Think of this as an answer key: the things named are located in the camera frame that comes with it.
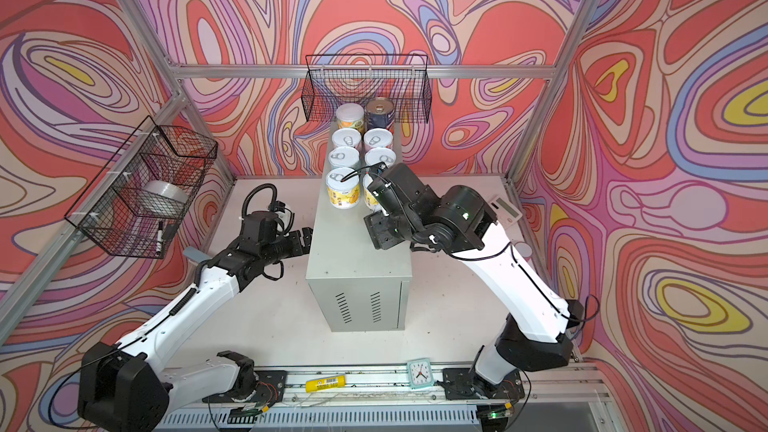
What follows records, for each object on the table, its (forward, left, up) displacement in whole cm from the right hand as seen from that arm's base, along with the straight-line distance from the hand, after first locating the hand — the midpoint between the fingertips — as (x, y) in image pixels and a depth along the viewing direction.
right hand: (390, 229), depth 61 cm
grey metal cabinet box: (+4, +12, -36) cm, 39 cm away
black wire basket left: (+12, +59, -1) cm, 60 cm away
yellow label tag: (-22, +17, -33) cm, 43 cm away
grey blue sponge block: (+12, +60, -28) cm, 67 cm away
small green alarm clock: (-21, -7, -33) cm, 40 cm away
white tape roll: (+16, +55, -2) cm, 58 cm away
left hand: (+11, +22, -18) cm, 30 cm away
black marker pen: (+6, +56, -9) cm, 57 cm away
